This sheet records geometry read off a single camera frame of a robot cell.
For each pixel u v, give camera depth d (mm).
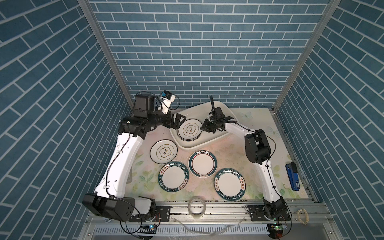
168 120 596
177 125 606
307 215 726
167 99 587
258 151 619
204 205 749
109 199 373
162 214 734
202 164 914
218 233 693
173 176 884
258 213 736
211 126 912
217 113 847
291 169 861
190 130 1048
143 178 857
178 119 600
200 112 1117
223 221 725
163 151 963
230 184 858
